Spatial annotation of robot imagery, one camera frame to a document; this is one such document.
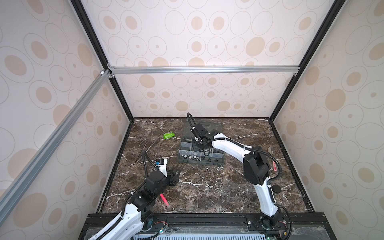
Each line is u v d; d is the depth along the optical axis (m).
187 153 0.97
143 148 0.99
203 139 0.70
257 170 0.54
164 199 0.81
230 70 1.65
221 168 0.92
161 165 0.71
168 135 1.09
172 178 0.70
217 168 0.92
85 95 0.73
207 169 0.92
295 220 0.75
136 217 0.54
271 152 1.00
